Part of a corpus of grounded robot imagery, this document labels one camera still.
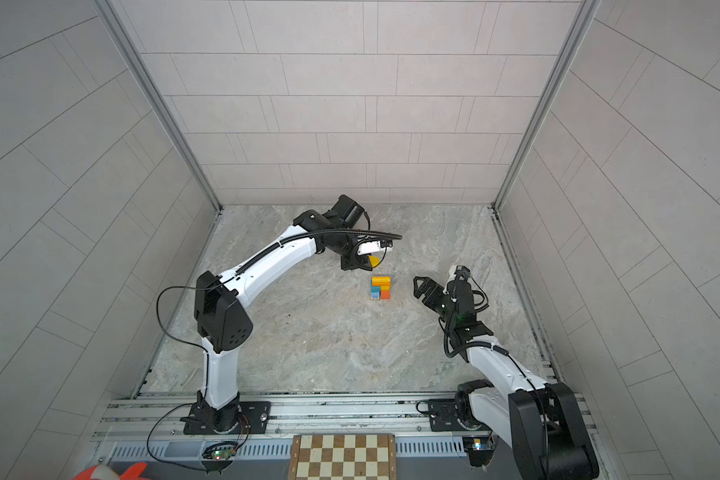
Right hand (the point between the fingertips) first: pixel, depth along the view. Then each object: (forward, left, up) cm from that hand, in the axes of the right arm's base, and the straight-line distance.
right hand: (422, 284), depth 87 cm
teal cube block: (+2, +14, -4) cm, 15 cm away
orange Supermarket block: (+3, +12, -1) cm, 12 cm away
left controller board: (-37, +51, -5) cm, 63 cm away
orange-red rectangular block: (0, +11, -4) cm, 12 cm away
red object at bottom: (-38, +72, 0) cm, 81 cm away
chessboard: (-39, +23, -5) cm, 45 cm away
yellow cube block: (+2, +10, -3) cm, 11 cm away
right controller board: (-39, -8, -9) cm, 40 cm away
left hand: (+5, +12, +10) cm, 17 cm away
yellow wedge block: (+1, +14, +13) cm, 19 cm away
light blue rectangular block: (+1, +14, -6) cm, 15 cm away
